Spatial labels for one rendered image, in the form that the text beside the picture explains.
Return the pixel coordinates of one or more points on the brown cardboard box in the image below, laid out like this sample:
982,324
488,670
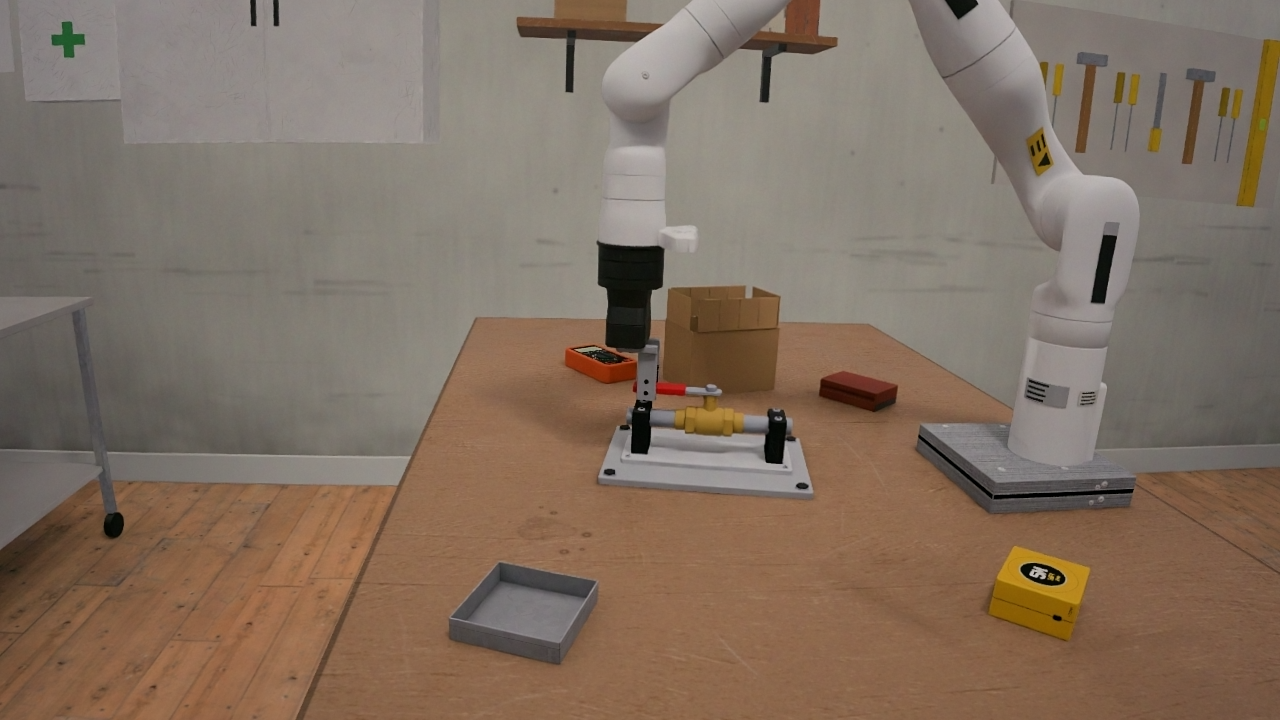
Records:
732,343

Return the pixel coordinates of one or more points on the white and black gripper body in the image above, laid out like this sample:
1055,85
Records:
632,239

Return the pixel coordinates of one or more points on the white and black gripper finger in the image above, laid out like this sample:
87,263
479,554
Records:
647,371
655,341

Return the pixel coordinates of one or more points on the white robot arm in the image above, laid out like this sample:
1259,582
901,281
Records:
993,74

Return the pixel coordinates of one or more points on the dark red rectangular block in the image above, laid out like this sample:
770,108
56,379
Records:
859,391

